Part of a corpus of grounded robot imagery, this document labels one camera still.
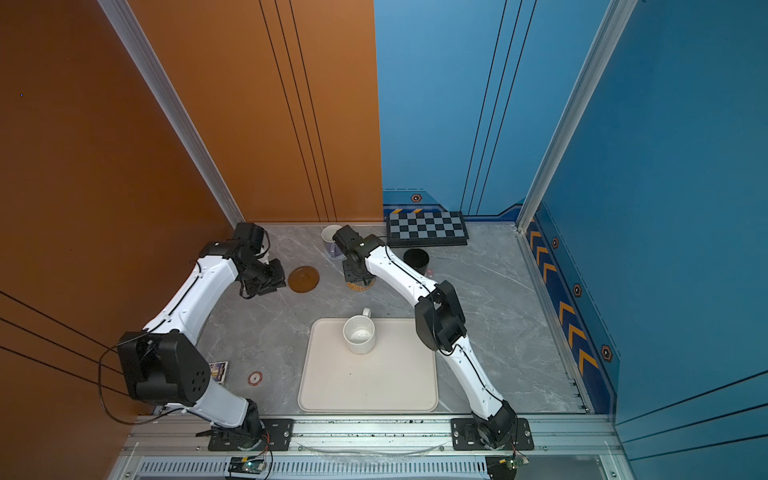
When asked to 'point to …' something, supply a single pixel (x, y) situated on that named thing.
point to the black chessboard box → (425, 228)
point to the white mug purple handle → (331, 247)
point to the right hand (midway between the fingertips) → (355, 275)
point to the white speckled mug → (359, 333)
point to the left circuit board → (245, 464)
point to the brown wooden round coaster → (303, 279)
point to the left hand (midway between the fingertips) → (283, 280)
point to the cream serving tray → (398, 375)
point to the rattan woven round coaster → (357, 288)
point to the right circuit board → (504, 467)
